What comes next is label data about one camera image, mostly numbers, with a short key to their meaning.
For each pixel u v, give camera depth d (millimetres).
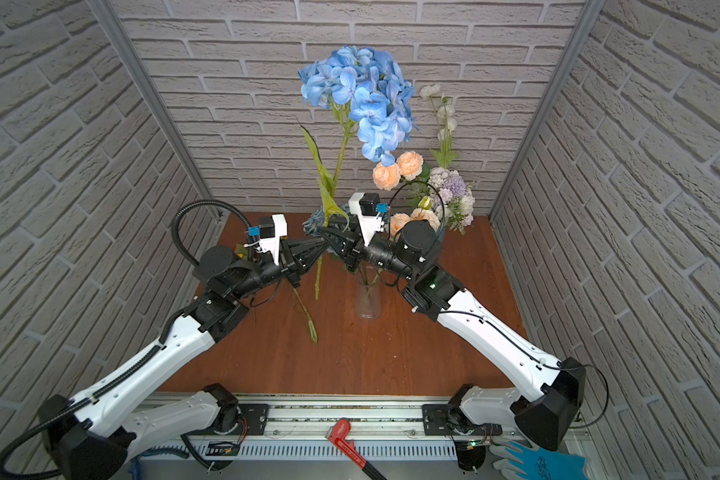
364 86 348
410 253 456
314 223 682
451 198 775
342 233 515
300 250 544
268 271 541
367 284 813
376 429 729
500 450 691
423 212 646
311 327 880
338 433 709
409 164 749
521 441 709
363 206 472
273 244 509
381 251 517
